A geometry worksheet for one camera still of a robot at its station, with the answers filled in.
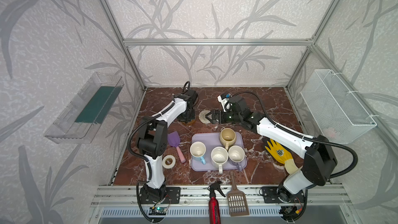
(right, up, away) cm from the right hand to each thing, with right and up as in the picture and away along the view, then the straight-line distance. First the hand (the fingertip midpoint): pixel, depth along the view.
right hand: (211, 111), depth 80 cm
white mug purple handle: (+14, -25, +5) cm, 29 cm away
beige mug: (+10, -16, +11) cm, 22 cm away
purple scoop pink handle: (-22, -19, +12) cm, 31 cm away
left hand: (-13, -3, +14) cm, 20 cm away
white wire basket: (+51, -1, -19) cm, 54 cm away
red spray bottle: (+1, -42, -13) cm, 44 cm away
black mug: (-11, -2, +4) cm, 12 cm away
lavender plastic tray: (0, -19, +14) cm, 23 cm away
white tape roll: (-21, -29, +3) cm, 36 cm away
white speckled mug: (+4, -26, +4) cm, 26 cm away
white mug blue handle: (-8, -22, +5) cm, 24 cm away
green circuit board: (-25, -46, -9) cm, 53 cm away
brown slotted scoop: (+12, -42, -8) cm, 44 cm away
